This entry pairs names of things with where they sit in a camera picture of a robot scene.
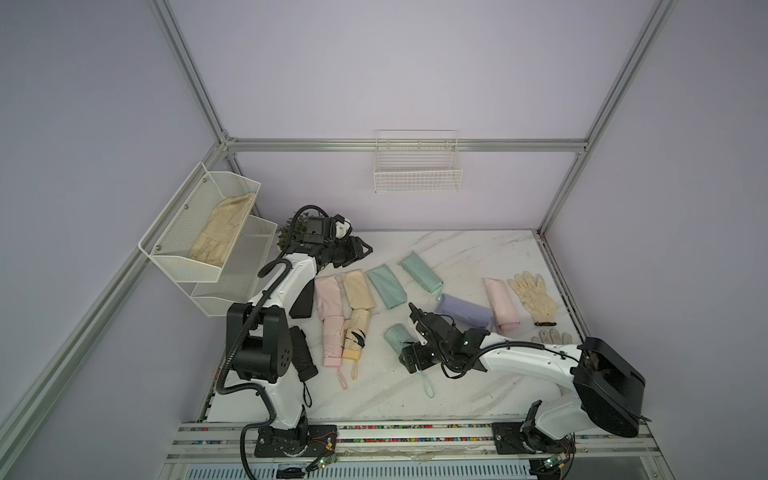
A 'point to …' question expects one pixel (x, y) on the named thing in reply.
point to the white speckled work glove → (553, 337)
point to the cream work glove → (533, 294)
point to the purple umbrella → (465, 312)
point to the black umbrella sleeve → (302, 306)
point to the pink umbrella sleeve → (328, 297)
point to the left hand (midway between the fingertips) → (366, 253)
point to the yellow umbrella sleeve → (357, 287)
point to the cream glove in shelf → (214, 240)
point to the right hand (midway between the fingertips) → (415, 355)
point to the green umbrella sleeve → (387, 286)
